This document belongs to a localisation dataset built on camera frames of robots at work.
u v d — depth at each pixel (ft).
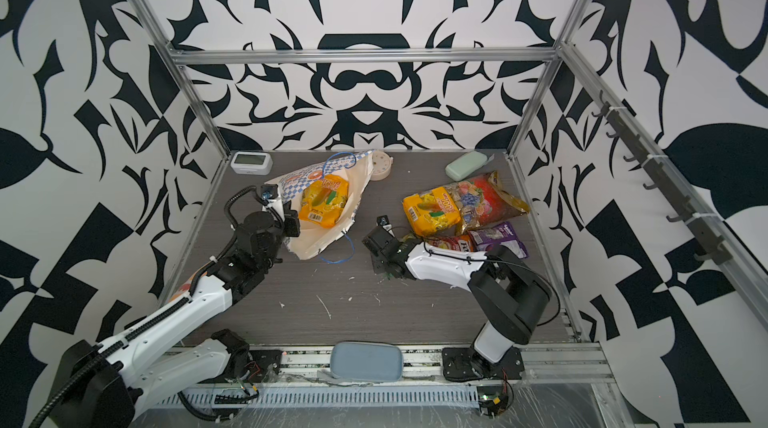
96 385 1.26
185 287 2.66
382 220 2.65
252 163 3.70
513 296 1.48
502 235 3.15
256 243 1.89
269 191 2.17
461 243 3.08
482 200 3.25
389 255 2.24
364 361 2.39
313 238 2.87
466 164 3.72
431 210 3.17
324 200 3.26
